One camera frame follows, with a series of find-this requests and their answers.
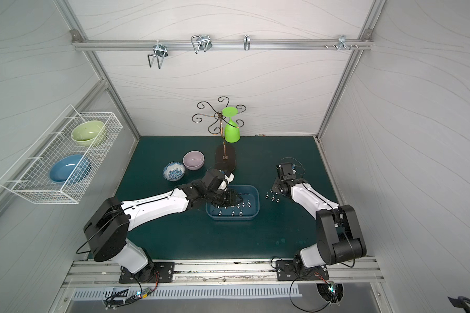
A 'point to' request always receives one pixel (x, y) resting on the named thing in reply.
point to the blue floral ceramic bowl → (173, 171)
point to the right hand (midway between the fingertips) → (281, 184)
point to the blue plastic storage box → (248, 209)
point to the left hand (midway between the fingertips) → (242, 202)
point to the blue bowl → (70, 169)
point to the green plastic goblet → (232, 130)
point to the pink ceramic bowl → (193, 160)
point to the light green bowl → (84, 134)
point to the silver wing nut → (273, 199)
